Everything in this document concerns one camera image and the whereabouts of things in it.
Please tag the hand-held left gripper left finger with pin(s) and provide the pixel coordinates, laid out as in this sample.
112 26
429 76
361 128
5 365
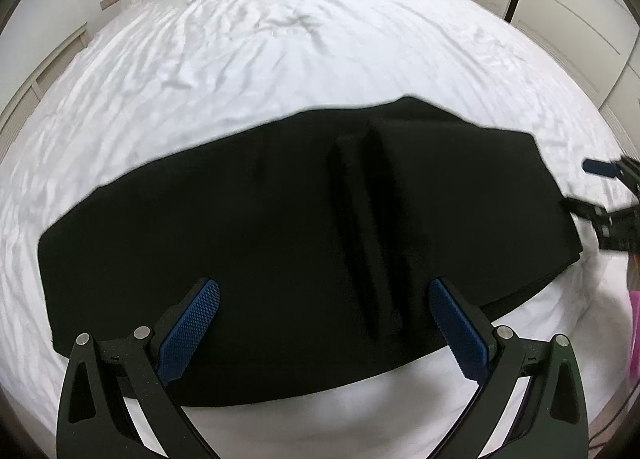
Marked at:
191 331

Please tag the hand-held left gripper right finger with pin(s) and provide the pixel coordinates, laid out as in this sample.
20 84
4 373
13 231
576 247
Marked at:
457 331

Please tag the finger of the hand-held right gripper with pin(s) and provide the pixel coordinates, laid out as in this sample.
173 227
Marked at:
600 167
607 226

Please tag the black pants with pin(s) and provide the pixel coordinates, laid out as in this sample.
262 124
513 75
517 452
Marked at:
260 239

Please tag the pink cloth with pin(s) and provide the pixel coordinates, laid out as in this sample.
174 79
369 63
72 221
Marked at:
635 334

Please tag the white bed blanket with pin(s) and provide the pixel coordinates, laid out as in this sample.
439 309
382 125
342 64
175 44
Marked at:
250 49

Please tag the white slatted low cabinet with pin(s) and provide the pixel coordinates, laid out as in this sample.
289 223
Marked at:
40 84

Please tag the beige wall socket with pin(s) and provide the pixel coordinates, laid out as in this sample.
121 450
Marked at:
110 1

